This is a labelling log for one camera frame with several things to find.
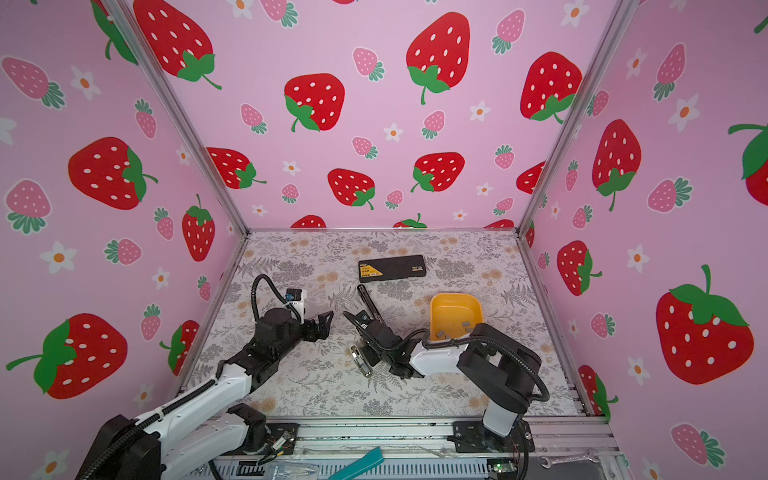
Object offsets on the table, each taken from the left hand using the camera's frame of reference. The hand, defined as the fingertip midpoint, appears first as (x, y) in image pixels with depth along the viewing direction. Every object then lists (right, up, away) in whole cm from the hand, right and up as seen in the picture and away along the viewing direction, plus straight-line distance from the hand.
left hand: (319, 310), depth 84 cm
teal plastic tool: (+16, -34, -13) cm, 40 cm away
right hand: (+13, -9, +4) cm, 16 cm away
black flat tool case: (+20, +11, +24) cm, 33 cm away
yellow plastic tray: (+42, -4, +15) cm, 45 cm away
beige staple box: (+12, -15, +1) cm, 19 cm away
